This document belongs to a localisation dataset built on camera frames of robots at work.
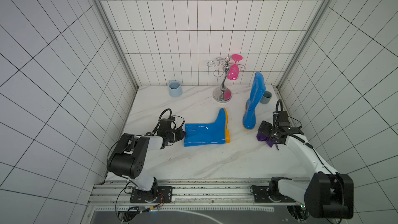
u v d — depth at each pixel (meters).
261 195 0.72
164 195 0.73
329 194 0.39
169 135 0.79
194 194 0.74
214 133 0.94
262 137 0.88
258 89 0.85
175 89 1.10
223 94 1.14
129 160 0.45
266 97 1.06
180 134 0.83
